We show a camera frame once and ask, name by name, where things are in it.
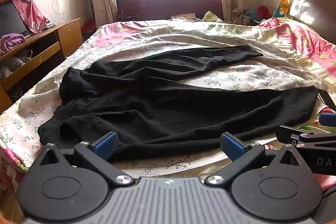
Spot pink flower print bedsheet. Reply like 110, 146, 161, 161
0, 17, 336, 194

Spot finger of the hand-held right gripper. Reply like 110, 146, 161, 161
319, 113, 336, 126
276, 126, 318, 148

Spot black monitor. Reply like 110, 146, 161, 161
0, 0, 30, 38

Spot green white bag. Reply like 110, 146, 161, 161
202, 11, 224, 23

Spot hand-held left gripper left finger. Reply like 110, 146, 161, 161
39, 132, 135, 187

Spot purple dotted cloth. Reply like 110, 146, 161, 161
0, 33, 26, 54

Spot wooden desk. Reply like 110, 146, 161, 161
0, 18, 83, 114

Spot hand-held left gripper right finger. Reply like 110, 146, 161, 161
205, 132, 303, 186

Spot black pants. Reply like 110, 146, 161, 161
38, 45, 319, 163

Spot scattered papers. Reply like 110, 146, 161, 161
170, 13, 201, 22

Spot maroon bench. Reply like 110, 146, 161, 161
117, 0, 224, 22

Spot pink floral cloth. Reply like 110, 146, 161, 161
0, 0, 51, 34

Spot grey cloth bundle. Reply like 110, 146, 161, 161
0, 49, 33, 80

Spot red cloth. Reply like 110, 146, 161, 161
257, 5, 271, 20

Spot dark wooden headboard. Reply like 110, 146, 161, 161
288, 0, 336, 29

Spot black flat panel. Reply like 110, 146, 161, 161
318, 92, 336, 112

